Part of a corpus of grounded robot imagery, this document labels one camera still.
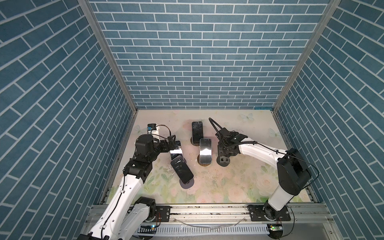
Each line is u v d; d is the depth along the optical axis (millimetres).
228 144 688
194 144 964
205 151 886
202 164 908
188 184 796
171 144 683
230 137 693
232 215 753
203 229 705
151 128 642
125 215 456
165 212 749
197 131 963
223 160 887
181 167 781
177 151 868
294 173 462
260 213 732
